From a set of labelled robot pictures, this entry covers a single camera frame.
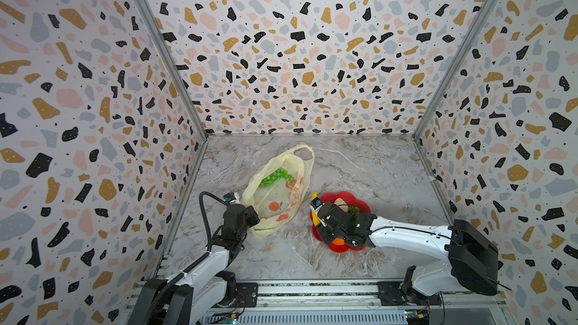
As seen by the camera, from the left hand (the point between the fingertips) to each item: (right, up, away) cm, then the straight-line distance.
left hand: (256, 206), depth 89 cm
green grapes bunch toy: (+8, +12, +13) cm, 19 cm away
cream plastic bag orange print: (+7, +5, +11) cm, 14 cm away
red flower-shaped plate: (+38, +2, +4) cm, 38 cm away
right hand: (+25, -6, -5) cm, 26 cm away
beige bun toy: (+35, 0, +4) cm, 35 cm away
